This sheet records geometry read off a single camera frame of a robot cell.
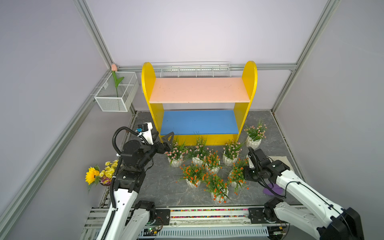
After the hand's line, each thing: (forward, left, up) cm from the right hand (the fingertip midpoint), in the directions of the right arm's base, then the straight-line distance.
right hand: (244, 173), depth 82 cm
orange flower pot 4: (-5, +7, +8) cm, 12 cm away
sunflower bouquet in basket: (-7, +70, +18) cm, 73 cm away
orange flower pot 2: (-4, +28, +9) cm, 30 cm away
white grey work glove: (+11, -29, -6) cm, 32 cm away
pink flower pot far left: (+7, +38, +7) cm, 39 cm away
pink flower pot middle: (+10, +25, +7) cm, 27 cm away
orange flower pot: (+4, +18, +7) cm, 19 cm away
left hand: (+9, +40, +25) cm, 48 cm away
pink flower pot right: (+9, +7, +7) cm, 14 cm away
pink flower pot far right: (+22, -10, +6) cm, 25 cm away
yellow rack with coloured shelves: (+42, +22, +7) cm, 47 cm away
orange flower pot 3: (-10, +15, +6) cm, 19 cm away
